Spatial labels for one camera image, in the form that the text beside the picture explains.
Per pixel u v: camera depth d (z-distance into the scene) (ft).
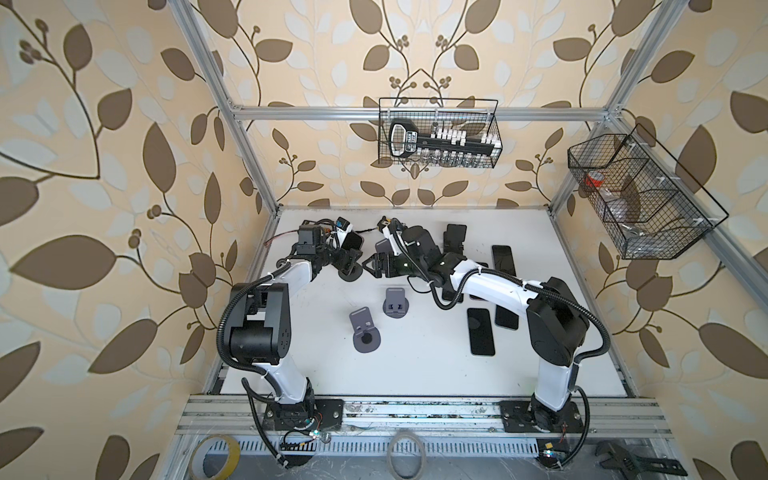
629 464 2.20
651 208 2.39
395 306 2.91
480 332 2.93
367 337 2.84
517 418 2.40
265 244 3.67
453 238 3.43
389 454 2.31
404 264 2.40
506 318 1.73
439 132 2.70
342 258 2.78
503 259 3.46
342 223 2.74
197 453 2.19
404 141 2.77
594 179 2.87
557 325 1.57
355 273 3.31
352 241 3.01
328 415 2.43
